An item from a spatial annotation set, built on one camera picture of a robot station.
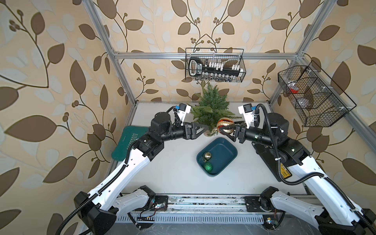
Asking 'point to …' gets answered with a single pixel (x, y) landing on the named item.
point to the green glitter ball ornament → (208, 167)
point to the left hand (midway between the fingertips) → (201, 126)
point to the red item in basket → (294, 91)
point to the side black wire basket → (318, 102)
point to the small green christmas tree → (213, 106)
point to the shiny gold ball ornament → (207, 156)
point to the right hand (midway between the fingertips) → (223, 127)
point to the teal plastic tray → (216, 157)
